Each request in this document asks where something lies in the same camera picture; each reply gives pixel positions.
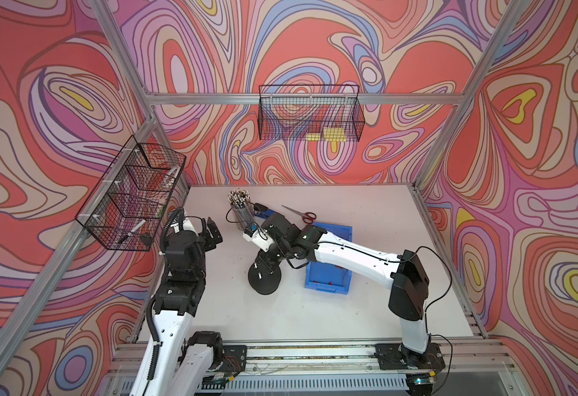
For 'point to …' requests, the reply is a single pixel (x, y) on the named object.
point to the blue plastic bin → (328, 277)
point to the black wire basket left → (123, 210)
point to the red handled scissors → (307, 217)
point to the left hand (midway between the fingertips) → (198, 223)
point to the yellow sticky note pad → (334, 134)
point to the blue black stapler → (261, 210)
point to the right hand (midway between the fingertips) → (260, 266)
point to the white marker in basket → (129, 234)
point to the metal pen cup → (239, 201)
